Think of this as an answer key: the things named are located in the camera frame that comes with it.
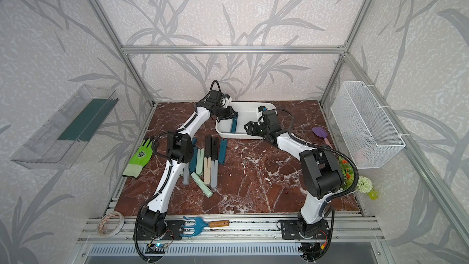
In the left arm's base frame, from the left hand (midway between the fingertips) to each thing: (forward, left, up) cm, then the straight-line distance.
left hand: (236, 114), depth 107 cm
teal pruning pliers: (-22, +7, -6) cm, 23 cm away
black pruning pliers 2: (-20, +11, -4) cm, 23 cm away
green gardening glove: (-26, +49, -6) cm, 56 cm away
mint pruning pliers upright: (-28, +18, -4) cm, 34 cm away
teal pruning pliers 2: (-6, +1, -2) cm, 7 cm away
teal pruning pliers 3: (-31, +20, -3) cm, 37 cm away
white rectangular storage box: (+7, -7, -5) cm, 11 cm away
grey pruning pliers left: (-36, +23, -3) cm, 43 cm away
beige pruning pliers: (-33, +13, -4) cm, 36 cm away
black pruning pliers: (-19, +15, -5) cm, 24 cm away
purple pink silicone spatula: (-10, -50, -3) cm, 51 cm away
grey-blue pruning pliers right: (-35, +9, -4) cm, 36 cm away
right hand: (-13, -7, +7) cm, 16 cm away
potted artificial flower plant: (-45, -52, +10) cm, 70 cm away
